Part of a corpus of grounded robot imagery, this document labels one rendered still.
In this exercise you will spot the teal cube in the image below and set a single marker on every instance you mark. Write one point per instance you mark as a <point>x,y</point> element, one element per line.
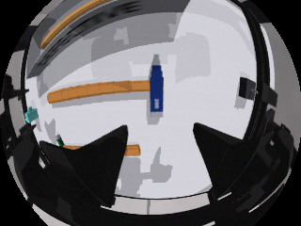
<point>32,115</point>

